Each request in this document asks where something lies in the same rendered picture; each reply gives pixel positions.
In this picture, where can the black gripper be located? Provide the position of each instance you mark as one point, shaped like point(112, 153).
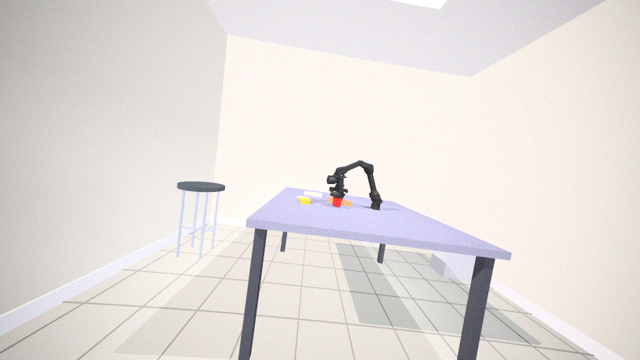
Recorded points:
point(339, 191)

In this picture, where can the tan wooden bar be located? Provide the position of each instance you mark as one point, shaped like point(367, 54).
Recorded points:
point(343, 202)

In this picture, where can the red cup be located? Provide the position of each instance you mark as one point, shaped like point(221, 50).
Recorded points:
point(337, 202)

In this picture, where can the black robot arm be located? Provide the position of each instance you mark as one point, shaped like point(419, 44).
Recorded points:
point(338, 178)

